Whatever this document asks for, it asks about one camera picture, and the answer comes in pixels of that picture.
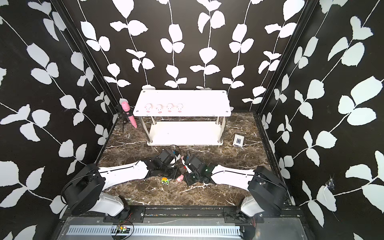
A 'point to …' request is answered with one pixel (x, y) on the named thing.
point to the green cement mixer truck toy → (165, 181)
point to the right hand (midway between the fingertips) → (184, 177)
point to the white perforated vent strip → (155, 231)
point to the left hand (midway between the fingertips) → (181, 171)
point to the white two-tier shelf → (202, 121)
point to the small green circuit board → (121, 229)
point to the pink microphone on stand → (125, 111)
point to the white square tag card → (238, 140)
